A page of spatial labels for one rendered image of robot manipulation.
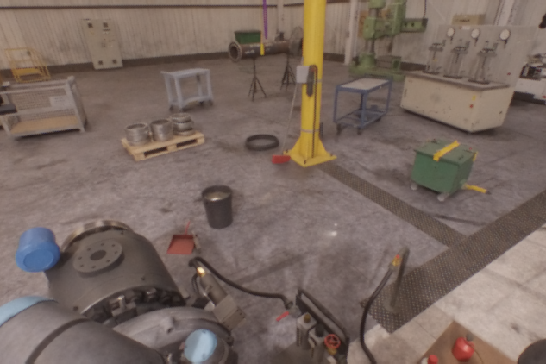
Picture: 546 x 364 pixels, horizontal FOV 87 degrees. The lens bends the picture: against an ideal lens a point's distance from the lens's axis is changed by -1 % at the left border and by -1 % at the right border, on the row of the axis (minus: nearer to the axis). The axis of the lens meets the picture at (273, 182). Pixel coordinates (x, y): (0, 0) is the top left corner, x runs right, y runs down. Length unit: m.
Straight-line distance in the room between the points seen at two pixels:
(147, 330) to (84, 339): 0.74
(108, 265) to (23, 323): 1.06
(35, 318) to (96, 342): 0.10
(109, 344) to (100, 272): 1.12
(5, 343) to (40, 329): 0.04
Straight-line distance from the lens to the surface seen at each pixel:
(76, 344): 0.49
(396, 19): 11.49
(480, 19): 11.48
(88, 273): 1.61
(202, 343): 1.01
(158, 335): 1.21
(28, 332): 0.53
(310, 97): 4.25
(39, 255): 1.74
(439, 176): 3.79
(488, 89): 6.25
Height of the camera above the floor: 1.90
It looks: 29 degrees down
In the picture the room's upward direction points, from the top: 1 degrees counter-clockwise
